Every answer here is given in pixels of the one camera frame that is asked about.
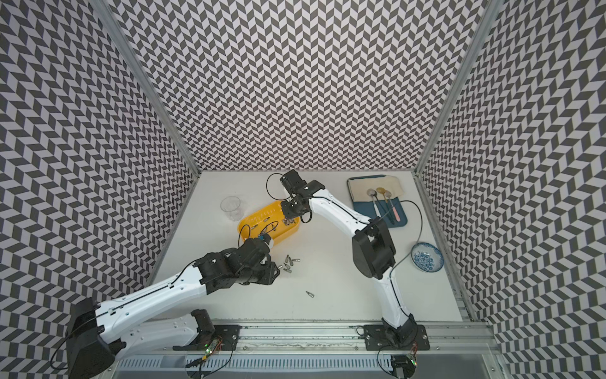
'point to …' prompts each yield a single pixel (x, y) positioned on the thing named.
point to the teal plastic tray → (390, 210)
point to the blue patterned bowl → (427, 257)
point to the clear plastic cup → (232, 208)
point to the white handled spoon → (372, 193)
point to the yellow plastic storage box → (271, 221)
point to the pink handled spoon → (388, 194)
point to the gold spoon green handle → (383, 191)
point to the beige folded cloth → (358, 187)
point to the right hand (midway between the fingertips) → (291, 214)
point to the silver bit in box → (267, 218)
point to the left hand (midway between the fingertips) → (274, 275)
